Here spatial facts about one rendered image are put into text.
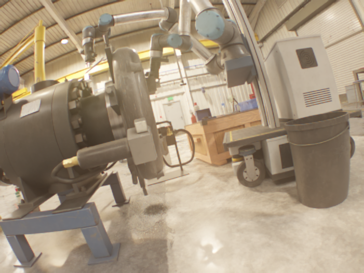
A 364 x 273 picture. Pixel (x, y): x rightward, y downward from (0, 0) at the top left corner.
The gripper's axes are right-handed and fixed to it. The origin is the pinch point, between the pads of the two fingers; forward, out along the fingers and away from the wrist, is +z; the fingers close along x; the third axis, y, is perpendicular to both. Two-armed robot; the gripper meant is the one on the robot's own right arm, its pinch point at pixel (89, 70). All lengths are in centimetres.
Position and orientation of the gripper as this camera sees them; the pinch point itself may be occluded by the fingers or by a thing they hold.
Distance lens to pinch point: 138.6
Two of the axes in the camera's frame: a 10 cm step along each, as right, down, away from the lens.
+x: 4.4, -0.9, 8.9
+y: 8.6, -2.4, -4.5
